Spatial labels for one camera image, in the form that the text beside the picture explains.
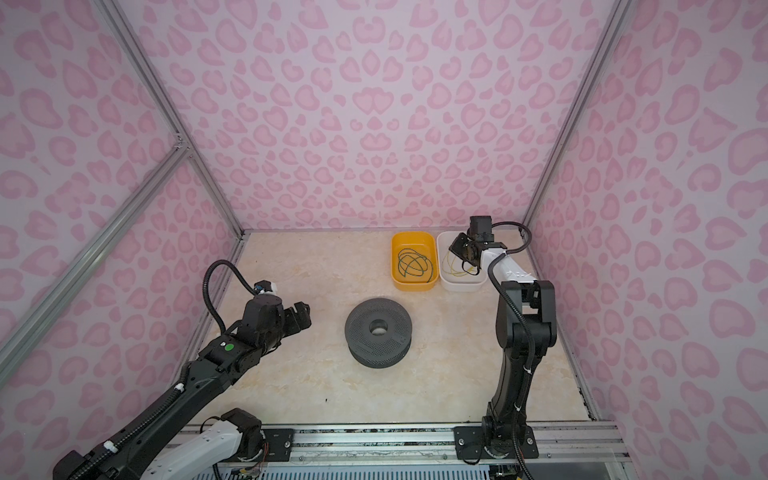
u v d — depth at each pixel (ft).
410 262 3.58
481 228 2.57
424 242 3.63
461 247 2.95
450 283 3.22
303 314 2.40
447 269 3.49
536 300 1.86
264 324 1.96
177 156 2.89
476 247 2.46
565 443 2.45
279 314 1.99
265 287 2.31
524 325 1.63
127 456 1.32
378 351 2.68
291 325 2.33
